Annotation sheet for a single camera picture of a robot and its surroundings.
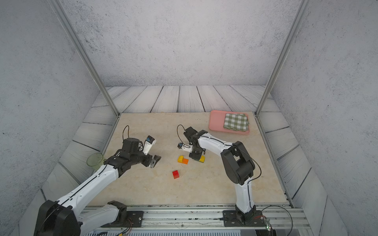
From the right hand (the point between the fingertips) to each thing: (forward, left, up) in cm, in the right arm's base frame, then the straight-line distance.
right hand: (197, 153), depth 94 cm
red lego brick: (-14, +12, 0) cm, 19 cm away
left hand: (-6, +23, +10) cm, 26 cm away
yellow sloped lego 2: (-7, -3, +4) cm, 8 cm away
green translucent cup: (-8, +58, +7) cm, 59 cm away
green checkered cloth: (+29, -30, -4) cm, 42 cm away
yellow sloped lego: (-3, +11, -1) cm, 11 cm away
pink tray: (+32, -15, -2) cm, 35 cm away
